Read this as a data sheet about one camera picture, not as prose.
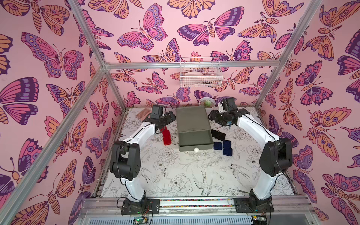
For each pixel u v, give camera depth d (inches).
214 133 41.3
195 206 29.3
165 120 31.5
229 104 27.6
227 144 38.3
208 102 42.2
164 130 41.6
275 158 19.1
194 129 32.6
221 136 39.4
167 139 39.2
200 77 36.4
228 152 36.8
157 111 28.7
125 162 18.9
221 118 30.6
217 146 38.2
